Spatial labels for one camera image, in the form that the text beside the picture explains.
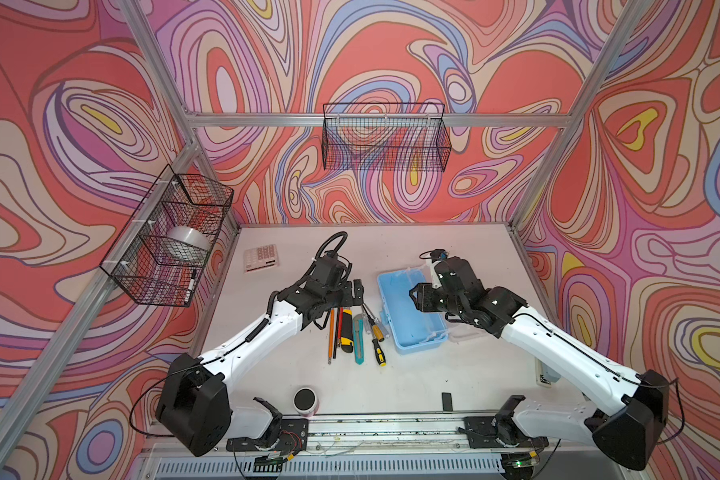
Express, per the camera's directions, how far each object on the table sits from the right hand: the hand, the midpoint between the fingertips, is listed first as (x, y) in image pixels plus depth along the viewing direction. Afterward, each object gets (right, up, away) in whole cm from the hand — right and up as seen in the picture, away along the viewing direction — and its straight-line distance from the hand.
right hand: (417, 301), depth 78 cm
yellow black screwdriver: (-10, -16, +8) cm, 21 cm away
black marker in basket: (-56, +6, -6) cm, 57 cm away
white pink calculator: (-52, +11, +30) cm, 61 cm away
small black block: (+8, -27, +1) cm, 28 cm away
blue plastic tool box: (+1, -10, +14) cm, 18 cm away
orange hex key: (-24, -13, +13) cm, 30 cm away
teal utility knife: (-16, -10, +14) cm, 23 cm away
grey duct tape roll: (-58, +17, -4) cm, 60 cm away
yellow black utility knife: (-19, -14, +11) cm, 26 cm away
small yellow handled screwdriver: (-11, -8, +16) cm, 21 cm away
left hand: (-17, +2, +6) cm, 18 cm away
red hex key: (-22, -6, +18) cm, 29 cm away
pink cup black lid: (-29, -25, -4) cm, 38 cm away
